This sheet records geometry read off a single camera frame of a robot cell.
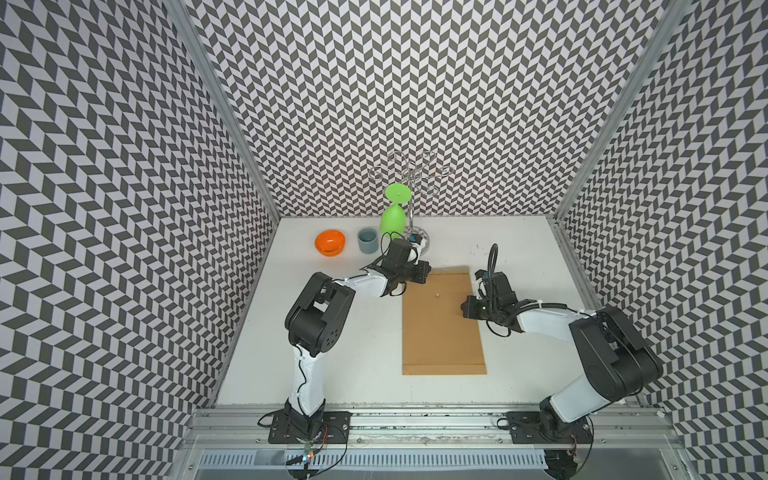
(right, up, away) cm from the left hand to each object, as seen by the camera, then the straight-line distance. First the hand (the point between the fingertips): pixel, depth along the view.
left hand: (431, 269), depth 96 cm
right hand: (+9, -13, -2) cm, 16 cm away
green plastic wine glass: (-12, +16, -9) cm, 22 cm away
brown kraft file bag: (+1, -20, -6) cm, 21 cm away
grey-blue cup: (-22, +10, +12) cm, 27 cm away
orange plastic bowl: (-35, +9, +10) cm, 38 cm away
